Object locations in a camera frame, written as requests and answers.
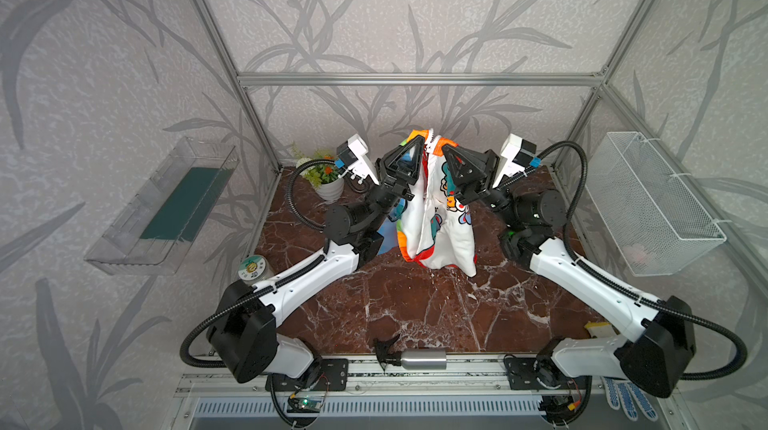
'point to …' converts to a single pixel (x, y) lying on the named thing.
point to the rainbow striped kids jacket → (433, 224)
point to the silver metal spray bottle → (409, 358)
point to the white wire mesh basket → (657, 223)
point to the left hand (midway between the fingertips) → (428, 138)
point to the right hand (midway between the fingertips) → (450, 140)
